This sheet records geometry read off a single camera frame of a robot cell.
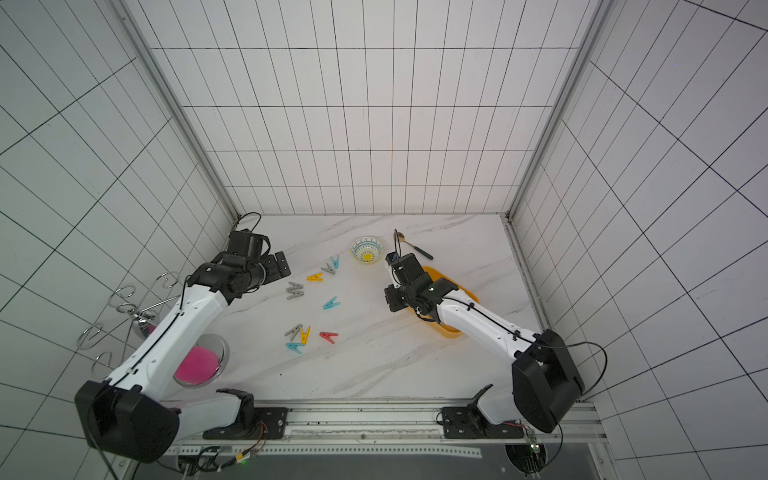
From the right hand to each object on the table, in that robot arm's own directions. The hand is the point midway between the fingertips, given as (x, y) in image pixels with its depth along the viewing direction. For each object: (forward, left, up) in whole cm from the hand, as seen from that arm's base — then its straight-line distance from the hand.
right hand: (381, 294), depth 84 cm
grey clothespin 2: (-9, +26, -10) cm, 29 cm away
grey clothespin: (+15, +20, -11) cm, 28 cm away
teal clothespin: (+2, +17, -11) cm, 20 cm away
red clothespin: (-9, +16, -11) cm, 21 cm away
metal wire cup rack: (-17, +49, +19) cm, 56 cm away
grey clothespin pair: (+6, +30, -11) cm, 33 cm away
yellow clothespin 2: (-9, +23, -11) cm, 27 cm away
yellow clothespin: (+11, +24, -10) cm, 29 cm away
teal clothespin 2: (-13, +25, -11) cm, 30 cm away
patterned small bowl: (+24, +7, -10) cm, 27 cm away
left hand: (0, +31, +7) cm, 31 cm away
